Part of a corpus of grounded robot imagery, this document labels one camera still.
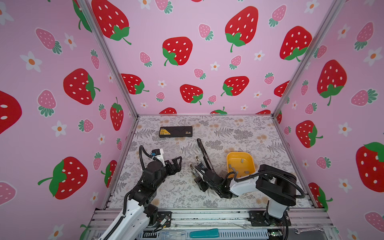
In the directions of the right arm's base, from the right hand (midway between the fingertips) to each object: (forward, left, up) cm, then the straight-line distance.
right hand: (196, 178), depth 87 cm
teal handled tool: (-26, -10, -1) cm, 28 cm away
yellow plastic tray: (+14, -28, -1) cm, 31 cm away
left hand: (+3, +11, +16) cm, 19 cm away
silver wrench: (-17, -63, -2) cm, 65 cm away
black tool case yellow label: (+32, +18, +3) cm, 37 cm away
